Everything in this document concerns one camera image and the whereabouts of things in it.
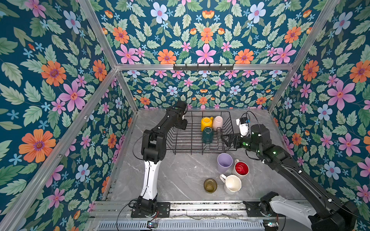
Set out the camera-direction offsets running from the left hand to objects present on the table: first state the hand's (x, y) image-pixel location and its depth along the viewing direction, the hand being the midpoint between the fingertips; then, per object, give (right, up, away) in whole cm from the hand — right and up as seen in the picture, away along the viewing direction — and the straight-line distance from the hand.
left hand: (182, 122), depth 99 cm
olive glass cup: (+18, -37, -18) cm, 45 cm away
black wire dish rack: (+13, -8, +2) cm, 16 cm away
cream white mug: (+30, -35, -19) cm, 50 cm away
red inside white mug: (+37, -28, -14) cm, 48 cm away
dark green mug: (+17, -9, -7) cm, 21 cm away
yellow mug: (+17, 0, -3) cm, 17 cm away
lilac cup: (+27, -24, -13) cm, 38 cm away
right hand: (+26, -6, -26) cm, 37 cm away
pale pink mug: (+25, -1, -2) cm, 25 cm away
